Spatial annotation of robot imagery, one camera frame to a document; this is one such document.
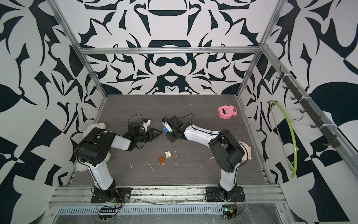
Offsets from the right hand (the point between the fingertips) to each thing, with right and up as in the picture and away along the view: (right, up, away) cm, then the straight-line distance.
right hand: (170, 131), depth 92 cm
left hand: (-7, 0, +2) cm, 7 cm away
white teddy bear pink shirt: (-46, -15, -18) cm, 52 cm away
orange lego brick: (-5, -16, -7) cm, 18 cm away
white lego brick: (-1, -13, -5) cm, 14 cm away
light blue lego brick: (-3, +2, -1) cm, 4 cm away
